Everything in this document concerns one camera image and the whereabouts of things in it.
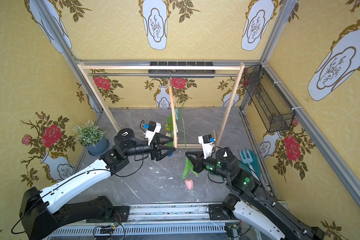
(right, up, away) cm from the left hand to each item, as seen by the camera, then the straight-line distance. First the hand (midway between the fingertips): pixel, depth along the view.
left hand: (175, 146), depth 64 cm
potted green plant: (-48, +1, +22) cm, 53 cm away
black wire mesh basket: (+55, +14, +18) cm, 60 cm away
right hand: (+5, -5, +1) cm, 7 cm away
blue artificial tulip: (-2, -2, -3) cm, 4 cm away
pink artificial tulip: (+6, -9, +2) cm, 11 cm away
